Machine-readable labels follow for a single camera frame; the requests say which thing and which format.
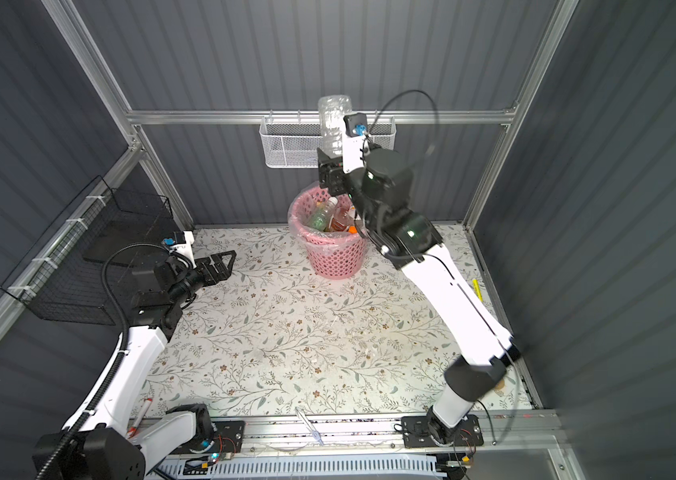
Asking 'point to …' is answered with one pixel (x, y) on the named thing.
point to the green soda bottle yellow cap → (319, 219)
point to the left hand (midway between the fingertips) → (221, 255)
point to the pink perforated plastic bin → (330, 254)
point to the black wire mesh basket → (61, 280)
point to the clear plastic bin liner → (332, 242)
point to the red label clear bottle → (339, 218)
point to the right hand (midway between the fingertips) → (338, 149)
